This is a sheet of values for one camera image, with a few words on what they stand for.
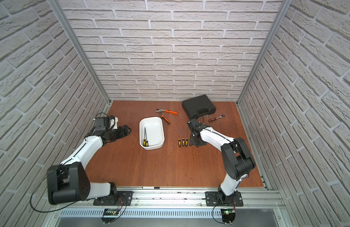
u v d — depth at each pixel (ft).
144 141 3.09
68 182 1.38
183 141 3.11
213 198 2.42
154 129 3.35
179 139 3.18
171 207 2.38
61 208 1.35
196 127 2.34
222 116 3.61
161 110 3.73
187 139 3.20
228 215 2.31
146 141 3.11
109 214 2.36
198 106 3.65
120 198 2.38
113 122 2.48
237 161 1.52
